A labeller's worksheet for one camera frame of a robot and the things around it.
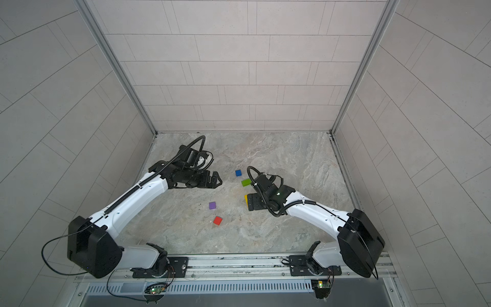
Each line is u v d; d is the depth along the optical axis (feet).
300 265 2.32
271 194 2.04
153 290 2.12
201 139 1.93
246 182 3.12
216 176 2.33
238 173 3.23
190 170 2.15
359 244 1.32
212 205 2.86
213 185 2.23
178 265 2.32
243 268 2.36
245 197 2.89
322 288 2.23
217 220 2.71
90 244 1.27
